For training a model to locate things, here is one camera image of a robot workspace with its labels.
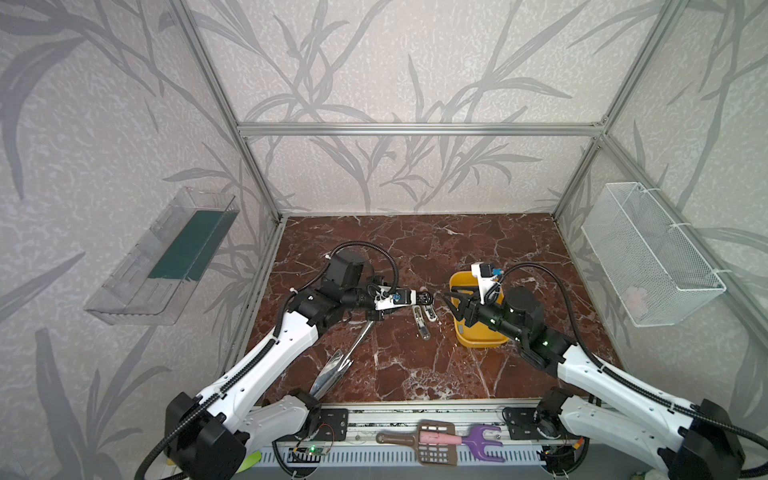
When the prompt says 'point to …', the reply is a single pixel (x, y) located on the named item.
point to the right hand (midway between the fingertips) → (447, 284)
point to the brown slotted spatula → (429, 454)
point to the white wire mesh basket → (659, 275)
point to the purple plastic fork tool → (475, 439)
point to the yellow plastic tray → (477, 335)
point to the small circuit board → (305, 454)
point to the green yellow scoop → (250, 461)
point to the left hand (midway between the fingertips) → (407, 284)
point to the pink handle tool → (430, 437)
